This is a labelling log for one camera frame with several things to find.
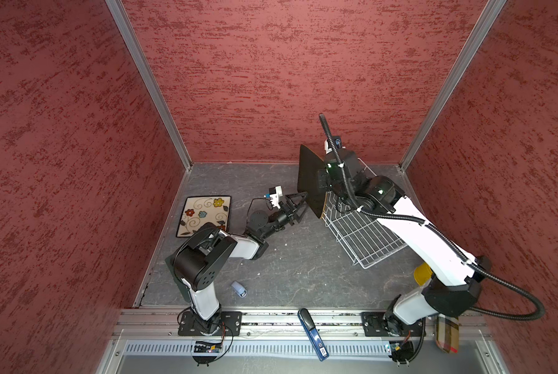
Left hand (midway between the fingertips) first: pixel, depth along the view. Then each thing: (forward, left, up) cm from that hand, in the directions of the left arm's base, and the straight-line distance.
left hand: (311, 203), depth 78 cm
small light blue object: (-23, +24, -19) cm, 39 cm away
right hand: (+2, -2, +13) cm, 13 cm away
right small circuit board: (-40, -28, -24) cm, 54 cm away
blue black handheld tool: (-36, 0, -19) cm, 41 cm away
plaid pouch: (-36, -42, -19) cm, 58 cm away
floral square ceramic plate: (+11, +48, -23) cm, 54 cm away
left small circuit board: (-39, +33, -25) cm, 57 cm away
